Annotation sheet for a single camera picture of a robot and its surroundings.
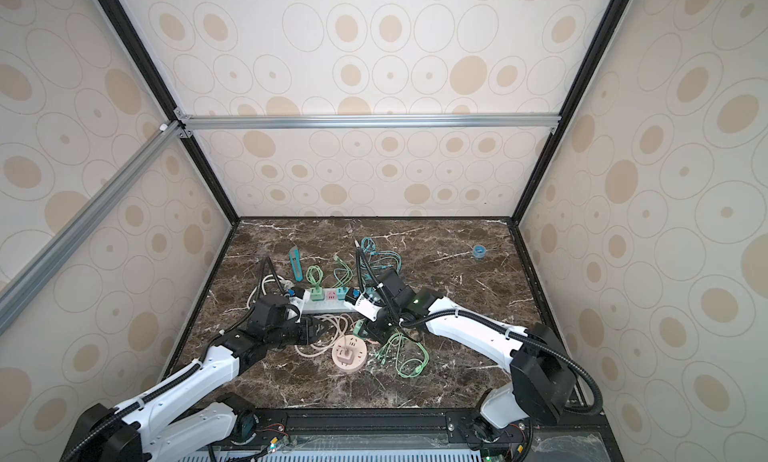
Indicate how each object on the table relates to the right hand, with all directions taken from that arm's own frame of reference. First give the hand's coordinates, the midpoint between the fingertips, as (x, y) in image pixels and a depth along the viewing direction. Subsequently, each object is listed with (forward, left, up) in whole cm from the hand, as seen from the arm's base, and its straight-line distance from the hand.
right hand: (365, 327), depth 79 cm
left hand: (+1, +9, -1) cm, 9 cm away
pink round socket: (-3, +2, -9) cm, 10 cm away
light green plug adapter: (+12, +16, -3) cm, 20 cm away
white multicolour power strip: (+11, +12, -8) cm, 19 cm away
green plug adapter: (-1, +2, +3) cm, 4 cm away
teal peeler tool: (+30, +27, -9) cm, 41 cm away
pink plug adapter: (-6, +6, -4) cm, 9 cm away
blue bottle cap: (+34, -39, -11) cm, 53 cm away
